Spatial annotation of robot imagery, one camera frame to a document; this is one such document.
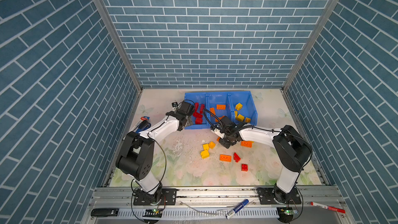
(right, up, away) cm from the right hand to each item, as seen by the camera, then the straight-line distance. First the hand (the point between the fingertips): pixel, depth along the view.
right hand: (224, 140), depth 93 cm
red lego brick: (-16, +11, +6) cm, 20 cm away
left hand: (-24, +11, -1) cm, 27 cm away
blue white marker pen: (0, -27, -25) cm, 37 cm away
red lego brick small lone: (+10, -12, -11) cm, 19 cm away
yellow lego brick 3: (+16, +11, +6) cm, 20 cm away
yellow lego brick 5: (-11, -3, -5) cm, 13 cm away
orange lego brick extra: (0, -9, -7) cm, 11 cm away
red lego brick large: (-14, +19, +12) cm, 26 cm away
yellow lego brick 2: (+12, +13, +7) cm, 19 cm away
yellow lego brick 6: (-8, -2, -2) cm, 8 cm away
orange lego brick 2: (+13, -2, -2) cm, 14 cm away
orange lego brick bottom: (-7, +18, +12) cm, 22 cm away
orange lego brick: (-1, +20, +12) cm, 23 cm away
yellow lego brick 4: (-12, -6, -7) cm, 15 cm away
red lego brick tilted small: (+6, -8, -9) cm, 13 cm away
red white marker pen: (+46, -26, -23) cm, 57 cm away
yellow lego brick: (+12, +20, +15) cm, 28 cm away
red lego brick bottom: (-17, +15, +9) cm, 24 cm away
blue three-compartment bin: (-9, +20, +5) cm, 22 cm away
